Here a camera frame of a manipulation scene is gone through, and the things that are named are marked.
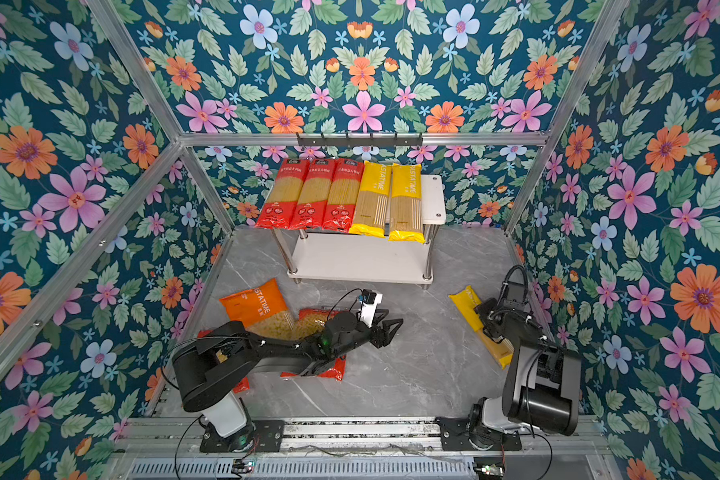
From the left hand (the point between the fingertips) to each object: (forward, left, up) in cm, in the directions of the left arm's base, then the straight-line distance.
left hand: (401, 314), depth 79 cm
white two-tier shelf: (+27, +9, -10) cm, 30 cm away
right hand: (+5, -27, -13) cm, 30 cm away
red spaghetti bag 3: (+25, +14, +21) cm, 35 cm away
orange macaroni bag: (+9, +42, -12) cm, 45 cm away
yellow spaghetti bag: (+20, +7, +21) cm, 30 cm away
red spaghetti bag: (+20, +30, +21) cm, 42 cm away
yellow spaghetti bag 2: (+21, -2, +21) cm, 29 cm away
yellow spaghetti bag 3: (-7, -30, -13) cm, 33 cm away
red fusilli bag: (+4, +27, -11) cm, 29 cm away
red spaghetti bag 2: (+25, +21, +22) cm, 39 cm away
